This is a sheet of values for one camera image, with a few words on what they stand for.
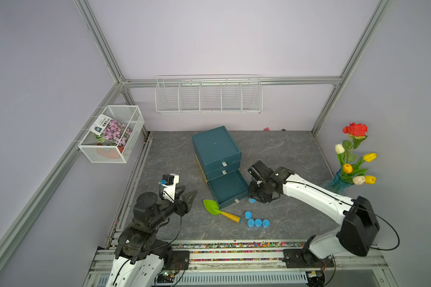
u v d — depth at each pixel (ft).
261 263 2.42
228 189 3.03
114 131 2.44
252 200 2.44
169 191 1.90
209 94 3.23
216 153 2.73
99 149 2.42
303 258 2.15
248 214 2.75
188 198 2.00
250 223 2.66
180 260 2.42
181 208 1.96
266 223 2.66
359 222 1.36
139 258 1.49
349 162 2.53
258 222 2.65
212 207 2.87
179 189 2.22
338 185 2.65
